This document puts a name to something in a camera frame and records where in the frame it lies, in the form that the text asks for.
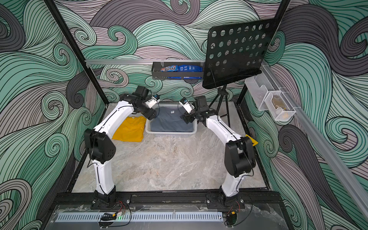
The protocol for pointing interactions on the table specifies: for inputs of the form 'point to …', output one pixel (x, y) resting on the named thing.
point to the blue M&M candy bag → (182, 68)
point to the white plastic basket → (173, 133)
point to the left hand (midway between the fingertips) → (151, 109)
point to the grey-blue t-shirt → (168, 119)
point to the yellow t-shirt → (132, 129)
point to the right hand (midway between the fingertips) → (189, 110)
